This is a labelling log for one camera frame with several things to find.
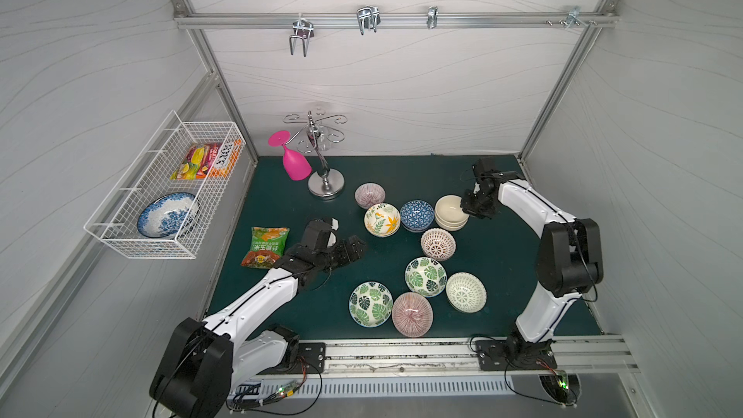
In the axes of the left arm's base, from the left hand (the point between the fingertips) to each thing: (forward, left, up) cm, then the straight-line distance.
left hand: (359, 251), depth 83 cm
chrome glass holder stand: (+33, +16, -8) cm, 38 cm away
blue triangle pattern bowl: (+17, -18, -7) cm, 26 cm away
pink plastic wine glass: (+27, +23, +6) cm, 36 cm away
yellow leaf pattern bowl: (+16, -7, -7) cm, 19 cm away
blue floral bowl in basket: (-4, +41, +23) cm, 47 cm away
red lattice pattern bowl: (+7, -25, -8) cm, 27 cm away
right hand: (+17, -35, -1) cm, 39 cm away
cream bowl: (+12, -29, -5) cm, 32 cm away
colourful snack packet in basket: (+12, +38, +24) cm, 47 cm away
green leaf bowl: (-4, -20, -9) cm, 22 cm away
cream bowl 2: (+17, -30, -6) cm, 35 cm away
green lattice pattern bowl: (-8, -32, -9) cm, 34 cm away
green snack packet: (+4, +30, -6) cm, 31 cm away
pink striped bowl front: (-15, -16, -9) cm, 23 cm away
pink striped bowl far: (+27, -1, -7) cm, 28 cm away
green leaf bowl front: (-12, -4, -9) cm, 16 cm away
